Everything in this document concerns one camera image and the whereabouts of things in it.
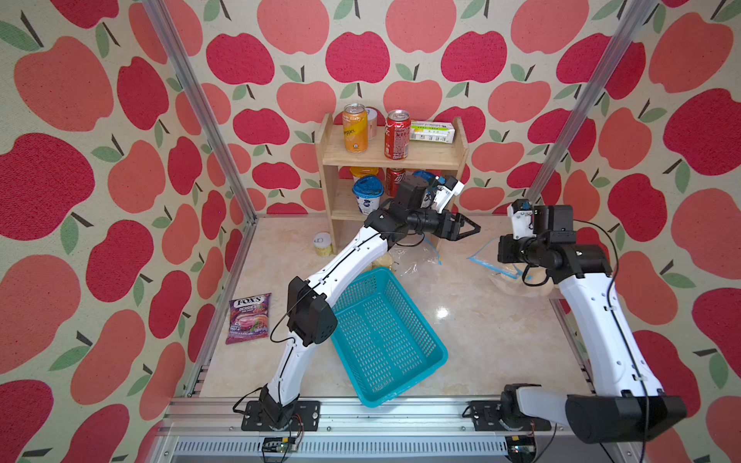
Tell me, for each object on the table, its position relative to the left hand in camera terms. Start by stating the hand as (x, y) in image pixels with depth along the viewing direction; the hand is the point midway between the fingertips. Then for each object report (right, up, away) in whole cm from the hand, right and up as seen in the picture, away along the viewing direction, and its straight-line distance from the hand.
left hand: (475, 236), depth 69 cm
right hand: (+10, -3, +5) cm, 11 cm away
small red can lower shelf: (-19, +19, +21) cm, 34 cm away
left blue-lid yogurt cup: (-27, +14, +18) cm, 35 cm away
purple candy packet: (-64, -25, +19) cm, 72 cm away
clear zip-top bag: (-12, -8, +32) cm, 35 cm away
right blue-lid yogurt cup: (-9, +20, +17) cm, 28 cm away
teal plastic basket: (-21, -32, +19) cm, 43 cm away
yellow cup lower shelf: (-28, +22, +24) cm, 43 cm away
